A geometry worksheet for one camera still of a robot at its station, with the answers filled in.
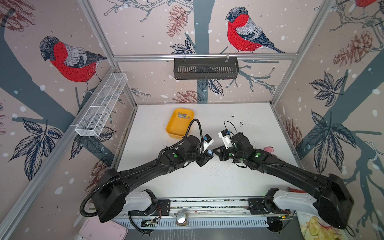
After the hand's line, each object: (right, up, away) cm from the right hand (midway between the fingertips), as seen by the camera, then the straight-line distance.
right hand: (211, 152), depth 78 cm
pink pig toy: (+38, -2, +14) cm, 41 cm away
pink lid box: (-55, -32, -12) cm, 65 cm away
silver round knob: (-15, -25, -15) cm, 33 cm away
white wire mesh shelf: (-60, +26, 0) cm, 65 cm away
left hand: (-1, -1, -2) cm, 2 cm away
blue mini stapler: (-1, 0, 0) cm, 1 cm away
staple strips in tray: (-18, +19, +35) cm, 44 cm away
